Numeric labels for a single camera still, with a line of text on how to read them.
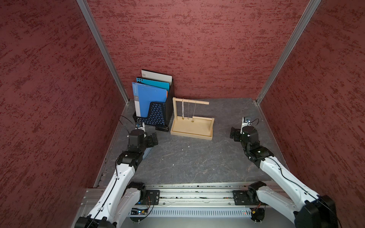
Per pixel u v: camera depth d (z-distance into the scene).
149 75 0.98
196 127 1.06
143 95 0.88
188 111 0.97
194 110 1.14
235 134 0.74
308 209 0.38
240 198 0.74
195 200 0.74
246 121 0.69
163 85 0.92
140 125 0.69
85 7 0.71
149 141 0.72
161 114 0.92
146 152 0.88
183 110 0.95
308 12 0.73
